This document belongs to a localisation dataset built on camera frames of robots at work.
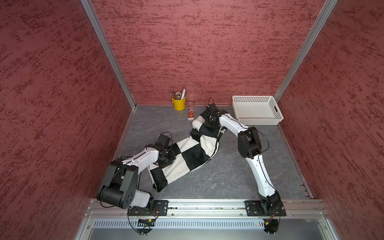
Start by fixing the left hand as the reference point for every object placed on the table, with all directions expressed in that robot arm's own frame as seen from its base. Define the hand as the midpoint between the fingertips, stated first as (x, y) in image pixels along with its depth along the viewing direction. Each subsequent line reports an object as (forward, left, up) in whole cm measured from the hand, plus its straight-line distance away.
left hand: (172, 164), depth 89 cm
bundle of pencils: (+44, -1, +16) cm, 47 cm away
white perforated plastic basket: (+48, -64, -2) cm, 80 cm away
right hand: (+29, -23, 0) cm, 37 cm away
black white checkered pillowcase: (+6, -12, +2) cm, 13 cm away
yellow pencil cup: (+48, 0, +4) cm, 48 cm away
